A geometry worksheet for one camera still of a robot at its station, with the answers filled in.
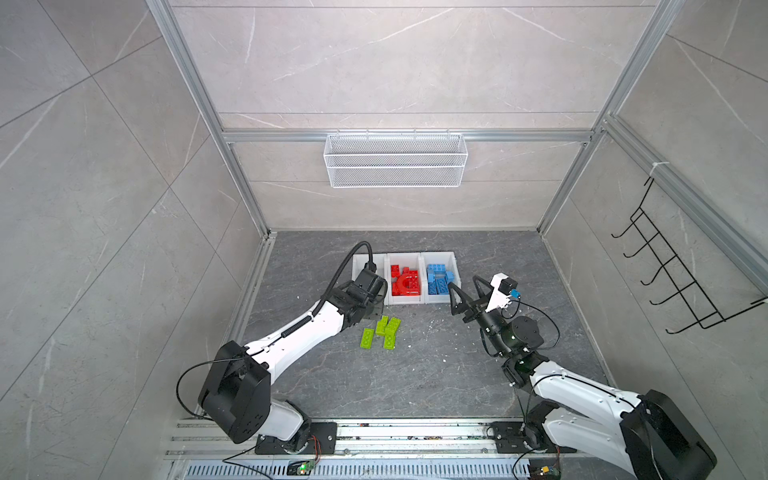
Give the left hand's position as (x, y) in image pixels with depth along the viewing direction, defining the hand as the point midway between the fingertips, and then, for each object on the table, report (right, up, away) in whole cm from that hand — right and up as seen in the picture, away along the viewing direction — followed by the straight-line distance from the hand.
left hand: (373, 297), depth 85 cm
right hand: (+23, +6, -10) cm, 26 cm away
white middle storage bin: (+13, +10, +19) cm, 25 cm away
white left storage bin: (+2, +10, +15) cm, 18 cm away
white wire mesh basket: (+3, +45, +13) cm, 47 cm away
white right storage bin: (+18, +11, +17) cm, 27 cm away
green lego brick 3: (+5, -12, +5) cm, 14 cm away
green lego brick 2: (+2, -10, +7) cm, 12 cm away
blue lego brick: (+22, +7, +20) cm, 30 cm away
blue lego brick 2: (+25, +5, +13) cm, 28 cm away
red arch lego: (+11, +3, +13) cm, 18 cm away
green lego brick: (-2, -13, +5) cm, 14 cm away
